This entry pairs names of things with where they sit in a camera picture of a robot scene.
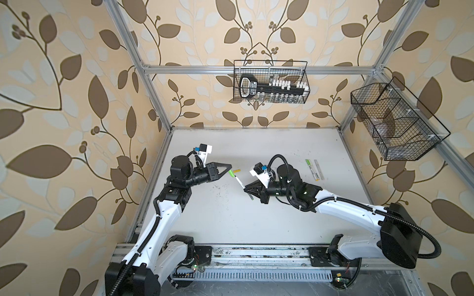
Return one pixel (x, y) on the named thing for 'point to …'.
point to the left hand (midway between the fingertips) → (231, 167)
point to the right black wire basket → (401, 127)
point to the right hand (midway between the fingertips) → (246, 189)
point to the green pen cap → (231, 173)
